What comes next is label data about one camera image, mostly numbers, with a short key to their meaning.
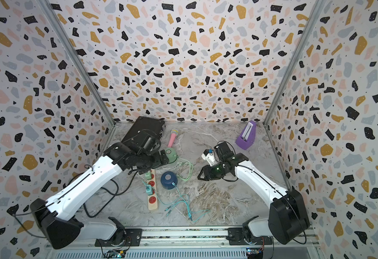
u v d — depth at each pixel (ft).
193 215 2.69
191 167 3.36
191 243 2.40
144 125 3.74
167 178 2.67
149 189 2.67
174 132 3.70
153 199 2.73
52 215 1.25
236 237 2.40
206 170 2.35
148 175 2.86
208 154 2.50
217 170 2.29
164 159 2.22
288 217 1.35
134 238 2.40
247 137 3.37
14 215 1.98
